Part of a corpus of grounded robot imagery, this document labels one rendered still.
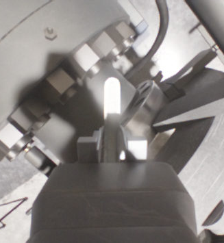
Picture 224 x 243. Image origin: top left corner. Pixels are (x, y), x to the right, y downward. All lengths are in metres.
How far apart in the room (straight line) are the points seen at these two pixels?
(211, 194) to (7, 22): 0.41
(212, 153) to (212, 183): 0.04
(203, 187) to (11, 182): 1.59
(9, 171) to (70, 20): 1.46
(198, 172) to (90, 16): 0.32
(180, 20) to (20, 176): 1.60
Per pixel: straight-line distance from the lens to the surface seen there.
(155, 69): 1.18
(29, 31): 0.34
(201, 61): 0.60
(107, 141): 0.17
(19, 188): 1.74
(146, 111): 0.42
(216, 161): 0.31
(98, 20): 0.37
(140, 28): 0.93
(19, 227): 2.06
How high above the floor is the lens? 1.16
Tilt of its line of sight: 72 degrees down
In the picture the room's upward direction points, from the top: 170 degrees counter-clockwise
